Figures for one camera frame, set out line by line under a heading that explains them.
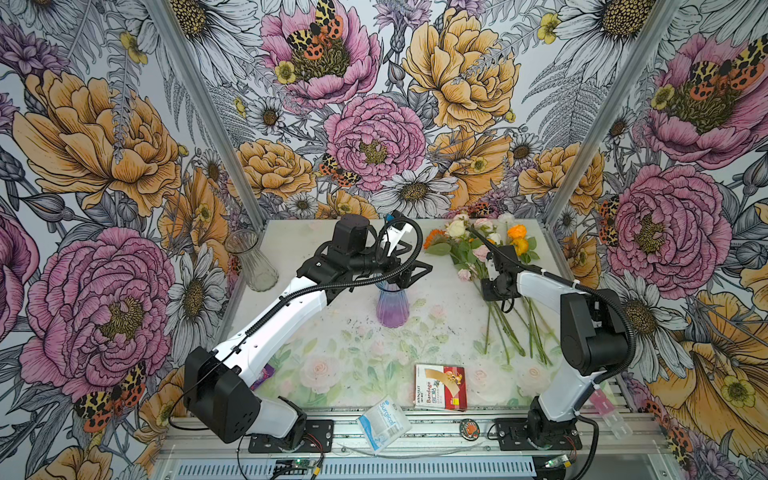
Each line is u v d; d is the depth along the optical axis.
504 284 0.75
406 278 0.63
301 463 0.71
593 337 0.50
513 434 0.74
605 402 0.78
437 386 0.79
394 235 0.63
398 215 0.61
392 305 0.96
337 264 0.57
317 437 0.73
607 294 0.52
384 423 0.76
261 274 1.06
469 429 0.76
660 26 0.74
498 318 0.95
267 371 0.83
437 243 1.07
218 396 0.44
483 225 1.15
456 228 1.08
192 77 0.81
